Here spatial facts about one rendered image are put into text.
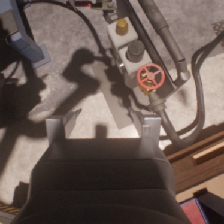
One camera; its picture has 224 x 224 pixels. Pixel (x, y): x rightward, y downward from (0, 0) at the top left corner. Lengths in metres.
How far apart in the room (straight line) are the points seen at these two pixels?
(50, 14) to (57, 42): 0.23
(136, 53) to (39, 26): 0.95
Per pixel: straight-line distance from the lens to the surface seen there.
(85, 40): 1.10
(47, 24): 1.27
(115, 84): 0.93
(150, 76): 0.42
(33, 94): 1.08
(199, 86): 0.99
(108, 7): 0.58
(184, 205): 0.48
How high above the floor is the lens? 0.90
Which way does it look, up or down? 81 degrees down
